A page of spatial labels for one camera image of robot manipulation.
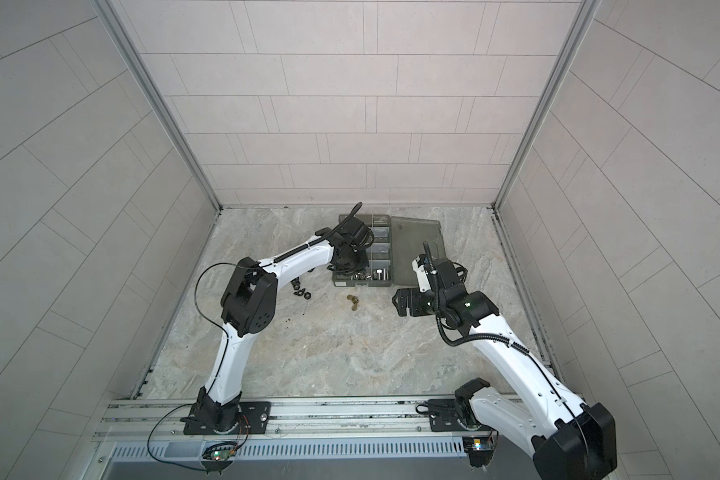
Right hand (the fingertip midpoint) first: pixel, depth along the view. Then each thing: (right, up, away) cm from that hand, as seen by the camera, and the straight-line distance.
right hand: (406, 298), depth 78 cm
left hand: (-8, +7, +17) cm, 20 cm away
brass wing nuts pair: (-15, -4, +13) cm, 20 cm away
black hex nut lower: (-29, -2, +15) cm, 33 cm away
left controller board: (-42, -31, -13) cm, 54 cm away
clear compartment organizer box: (-1, +14, +27) cm, 30 cm away
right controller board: (+16, -33, -10) cm, 38 cm away
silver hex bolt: (-7, +4, +16) cm, 18 cm away
